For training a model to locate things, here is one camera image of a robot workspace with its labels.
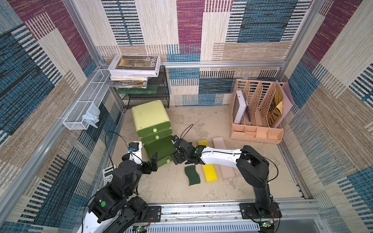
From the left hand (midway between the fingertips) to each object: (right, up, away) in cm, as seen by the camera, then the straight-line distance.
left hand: (147, 151), depth 67 cm
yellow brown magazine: (+75, +19, +27) cm, 82 cm away
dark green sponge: (+21, -17, +18) cm, 33 cm away
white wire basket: (-35, +30, +16) cm, 49 cm away
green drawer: (0, +5, +22) cm, 23 cm away
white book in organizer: (+54, +22, +27) cm, 64 cm away
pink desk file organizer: (+67, +25, +48) cm, 86 cm away
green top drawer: (+6, +11, +18) cm, 22 cm away
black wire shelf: (-2, +35, +50) cm, 61 cm away
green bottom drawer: (+3, -4, +31) cm, 31 cm away
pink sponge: (+39, -1, +33) cm, 52 cm away
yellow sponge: (+29, -1, +33) cm, 43 cm away
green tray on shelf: (-8, +35, +34) cm, 50 cm away
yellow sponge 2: (+31, -16, +18) cm, 40 cm away
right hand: (+12, -5, +23) cm, 26 cm away
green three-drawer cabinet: (-1, +12, +16) cm, 20 cm away
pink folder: (+74, +24, +15) cm, 79 cm away
